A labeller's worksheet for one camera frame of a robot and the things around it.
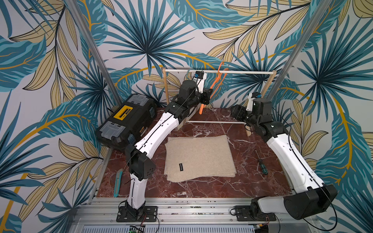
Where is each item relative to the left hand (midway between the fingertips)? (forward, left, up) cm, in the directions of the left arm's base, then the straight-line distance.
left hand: (212, 91), depth 72 cm
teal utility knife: (-33, +51, -41) cm, 74 cm away
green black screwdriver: (-24, -35, -38) cm, 57 cm away
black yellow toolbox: (+6, +45, -24) cm, 52 cm away
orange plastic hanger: (-6, +5, -5) cm, 9 cm away
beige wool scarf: (-18, +10, -40) cm, 45 cm away
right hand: (-7, -7, -7) cm, 12 cm away
